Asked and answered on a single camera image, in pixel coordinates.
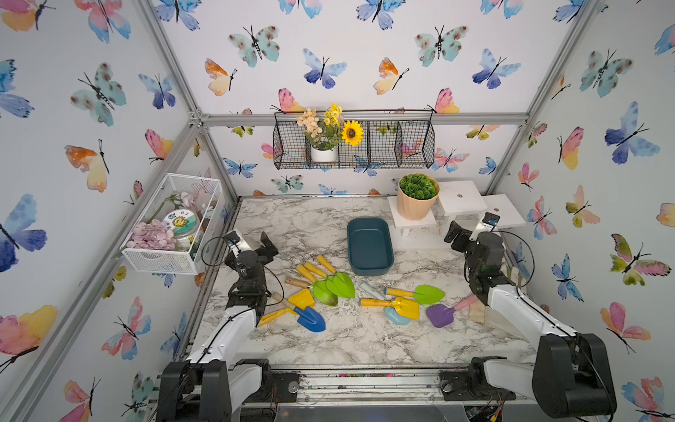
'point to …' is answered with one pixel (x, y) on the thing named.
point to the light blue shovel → (389, 311)
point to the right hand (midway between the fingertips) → (469, 223)
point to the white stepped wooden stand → (459, 201)
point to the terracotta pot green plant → (417, 194)
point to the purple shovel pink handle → (441, 316)
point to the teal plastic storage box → (370, 245)
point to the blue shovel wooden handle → (308, 318)
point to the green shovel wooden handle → (302, 283)
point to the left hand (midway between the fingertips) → (255, 237)
